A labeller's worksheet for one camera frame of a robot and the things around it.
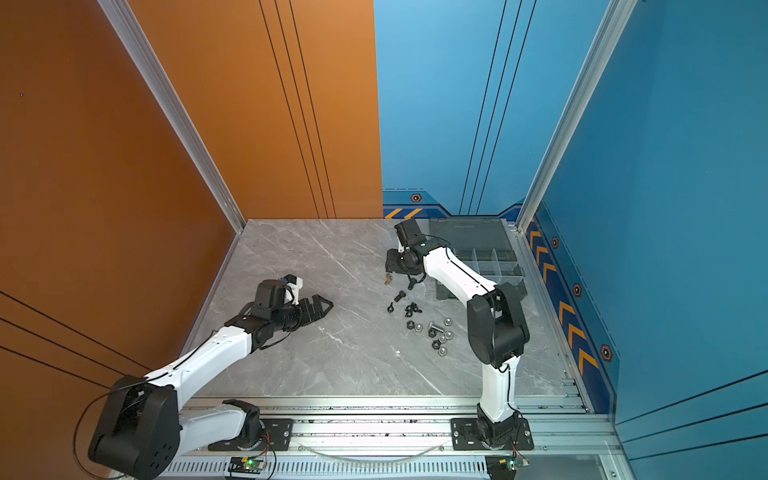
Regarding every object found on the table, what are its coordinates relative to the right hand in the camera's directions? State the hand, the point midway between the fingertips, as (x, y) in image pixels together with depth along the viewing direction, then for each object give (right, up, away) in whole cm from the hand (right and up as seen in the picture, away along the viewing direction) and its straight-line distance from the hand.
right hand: (391, 264), depth 93 cm
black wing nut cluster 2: (+6, -16, +1) cm, 17 cm away
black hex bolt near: (+3, -11, +6) cm, 13 cm away
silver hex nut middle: (+9, -20, -1) cm, 21 cm away
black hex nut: (+6, -19, -1) cm, 20 cm away
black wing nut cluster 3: (+8, -15, +3) cm, 17 cm away
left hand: (-20, -12, -7) cm, 24 cm away
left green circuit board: (-35, -47, -22) cm, 63 cm away
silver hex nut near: (+15, -25, -6) cm, 30 cm away
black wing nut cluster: (+6, -15, +3) cm, 16 cm away
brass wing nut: (-1, -5, +10) cm, 11 cm away
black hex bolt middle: (+7, -7, +9) cm, 13 cm away
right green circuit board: (+30, -45, -23) cm, 59 cm away
